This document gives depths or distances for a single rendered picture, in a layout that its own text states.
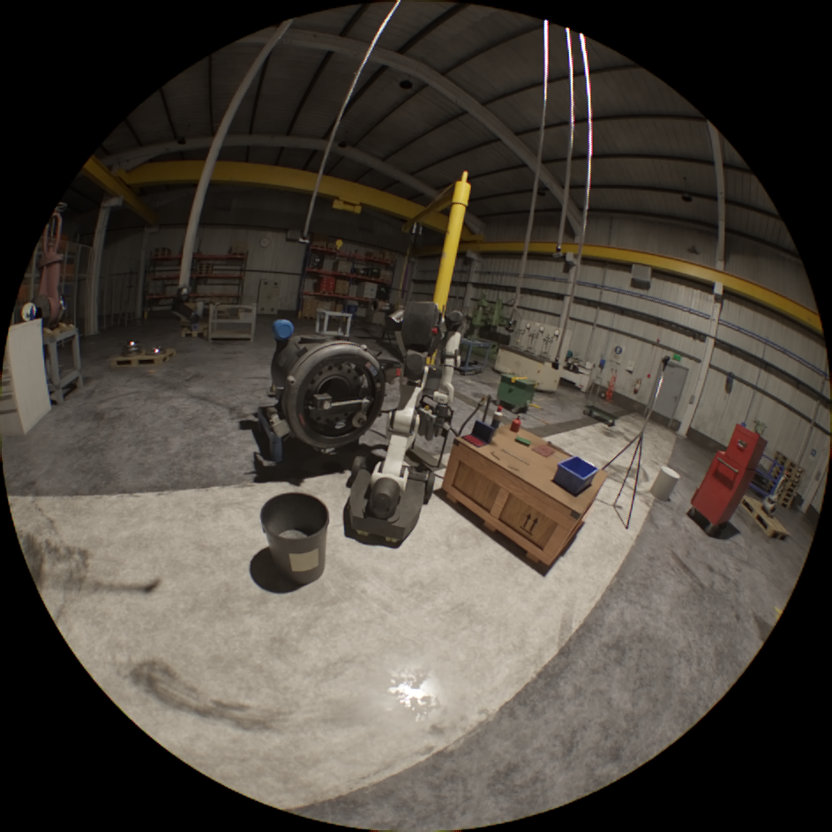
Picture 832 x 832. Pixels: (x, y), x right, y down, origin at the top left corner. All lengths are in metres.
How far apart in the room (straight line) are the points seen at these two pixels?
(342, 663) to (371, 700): 0.20
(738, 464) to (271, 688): 4.10
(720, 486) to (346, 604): 3.70
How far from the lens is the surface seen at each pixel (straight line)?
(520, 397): 4.65
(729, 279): 11.57
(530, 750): 1.41
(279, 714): 1.27
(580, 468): 2.05
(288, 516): 1.49
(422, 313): 1.87
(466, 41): 8.88
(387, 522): 1.56
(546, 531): 1.79
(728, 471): 3.79
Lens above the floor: 1.24
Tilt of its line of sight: 21 degrees down
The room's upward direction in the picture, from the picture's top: 11 degrees clockwise
